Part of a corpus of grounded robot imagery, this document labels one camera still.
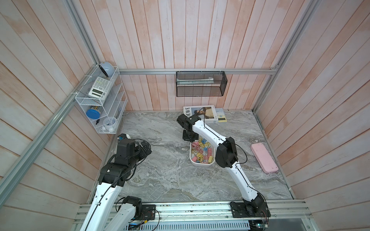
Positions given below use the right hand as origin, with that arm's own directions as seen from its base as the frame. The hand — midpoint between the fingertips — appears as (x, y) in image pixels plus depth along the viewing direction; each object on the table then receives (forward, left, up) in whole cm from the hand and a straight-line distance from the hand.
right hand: (188, 139), depth 98 cm
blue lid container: (-3, +52, +29) cm, 59 cm away
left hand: (-19, +24, +18) cm, 36 cm away
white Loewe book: (+27, -16, -1) cm, 31 cm away
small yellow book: (+27, -27, -3) cm, 38 cm away
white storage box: (-9, -9, -1) cm, 13 cm away
